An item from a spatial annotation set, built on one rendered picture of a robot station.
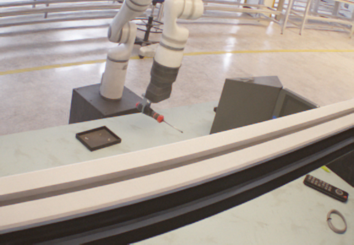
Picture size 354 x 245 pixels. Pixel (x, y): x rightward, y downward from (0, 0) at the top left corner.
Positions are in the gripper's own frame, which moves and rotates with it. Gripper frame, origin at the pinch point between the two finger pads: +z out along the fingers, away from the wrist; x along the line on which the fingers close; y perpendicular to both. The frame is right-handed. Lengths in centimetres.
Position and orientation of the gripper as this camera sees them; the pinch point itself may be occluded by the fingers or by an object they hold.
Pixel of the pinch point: (145, 112)
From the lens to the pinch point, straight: 134.3
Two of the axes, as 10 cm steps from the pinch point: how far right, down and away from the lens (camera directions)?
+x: 5.7, -2.7, 7.8
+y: 7.8, 4.7, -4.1
